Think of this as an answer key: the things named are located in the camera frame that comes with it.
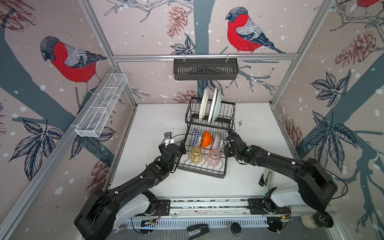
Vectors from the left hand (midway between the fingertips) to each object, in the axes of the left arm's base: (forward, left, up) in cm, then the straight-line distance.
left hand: (176, 141), depth 83 cm
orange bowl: (+4, -18, -4) cm, 19 cm away
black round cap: (-39, -27, -4) cm, 48 cm away
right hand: (0, -30, -8) cm, 31 cm away
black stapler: (-39, -12, -11) cm, 42 cm away
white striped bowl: (+2, -25, -4) cm, 25 cm away
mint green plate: (+7, -21, +21) cm, 31 cm away
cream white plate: (+9, -16, +21) cm, 27 cm away
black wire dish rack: (+23, -33, -11) cm, 42 cm away
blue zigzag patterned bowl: (+5, -12, -4) cm, 13 cm away
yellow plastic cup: (-5, -11, -8) cm, 15 cm away
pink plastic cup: (-7, -22, -6) cm, 24 cm away
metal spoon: (-39, +26, -13) cm, 49 cm away
